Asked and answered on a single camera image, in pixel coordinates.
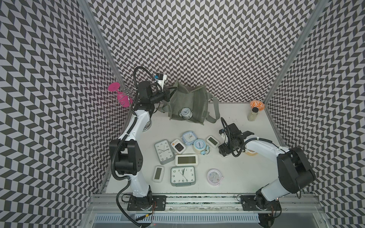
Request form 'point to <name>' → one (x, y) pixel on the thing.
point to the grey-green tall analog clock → (164, 151)
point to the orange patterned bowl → (257, 104)
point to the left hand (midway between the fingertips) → (177, 88)
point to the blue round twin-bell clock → (199, 147)
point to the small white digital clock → (212, 141)
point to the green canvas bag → (196, 99)
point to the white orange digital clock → (178, 146)
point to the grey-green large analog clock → (182, 175)
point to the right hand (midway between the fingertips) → (227, 149)
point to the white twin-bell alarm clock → (186, 113)
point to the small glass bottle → (253, 114)
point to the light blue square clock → (188, 137)
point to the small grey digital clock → (158, 176)
